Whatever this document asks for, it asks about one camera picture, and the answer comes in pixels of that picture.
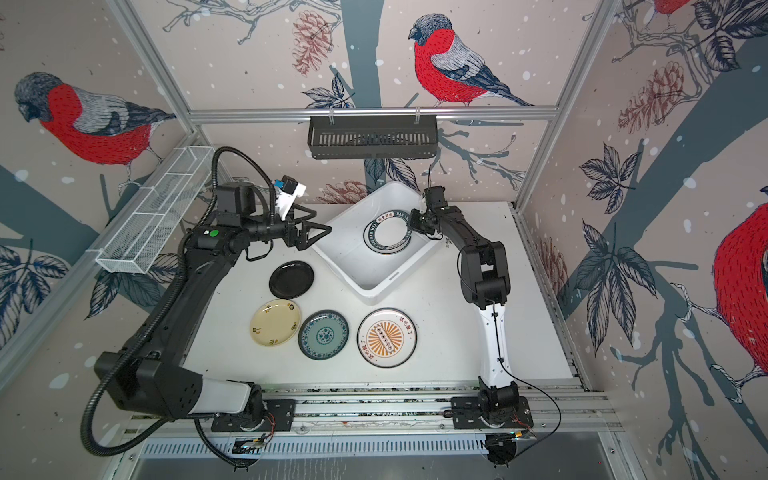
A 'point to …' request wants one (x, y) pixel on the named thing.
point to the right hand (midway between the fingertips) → (409, 225)
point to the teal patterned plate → (323, 335)
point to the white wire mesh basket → (130, 249)
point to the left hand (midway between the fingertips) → (318, 220)
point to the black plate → (291, 279)
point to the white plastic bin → (366, 274)
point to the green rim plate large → (389, 233)
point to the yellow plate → (275, 322)
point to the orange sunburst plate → (387, 337)
